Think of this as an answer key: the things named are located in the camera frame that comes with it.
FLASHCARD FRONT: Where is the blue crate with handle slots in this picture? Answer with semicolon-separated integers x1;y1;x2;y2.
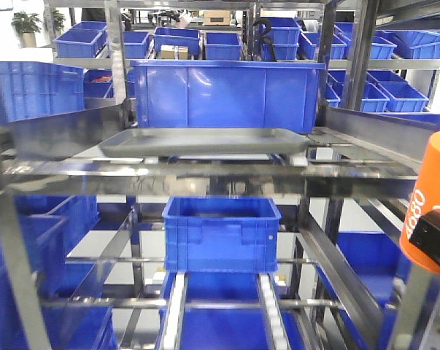
162;196;282;273

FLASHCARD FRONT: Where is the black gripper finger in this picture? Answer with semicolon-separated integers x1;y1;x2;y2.
409;209;440;277

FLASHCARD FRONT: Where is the large cardboard box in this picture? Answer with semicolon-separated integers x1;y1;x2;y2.
204;9;231;26

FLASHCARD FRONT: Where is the black hooked strap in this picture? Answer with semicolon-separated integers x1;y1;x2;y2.
252;17;279;62

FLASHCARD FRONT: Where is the steel rack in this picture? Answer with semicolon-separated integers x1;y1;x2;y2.
0;0;440;350

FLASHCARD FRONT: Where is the large blue plastic bin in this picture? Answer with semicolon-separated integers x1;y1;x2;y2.
130;60;326;134

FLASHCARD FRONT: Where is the row of blue bins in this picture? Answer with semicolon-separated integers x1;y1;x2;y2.
54;17;440;113

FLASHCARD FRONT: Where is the orange capacitor cylinder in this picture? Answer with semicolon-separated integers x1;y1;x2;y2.
399;129;440;277

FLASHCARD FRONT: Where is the potted plant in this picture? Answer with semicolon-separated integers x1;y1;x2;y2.
11;10;42;48
51;9;66;34

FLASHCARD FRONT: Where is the grey metal tray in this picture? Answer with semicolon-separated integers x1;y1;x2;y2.
97;127;311;158

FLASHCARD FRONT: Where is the small cardboard box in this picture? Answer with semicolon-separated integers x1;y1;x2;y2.
160;44;190;61

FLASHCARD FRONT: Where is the ribbed blue plastic crate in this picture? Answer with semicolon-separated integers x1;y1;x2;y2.
0;61;85;125

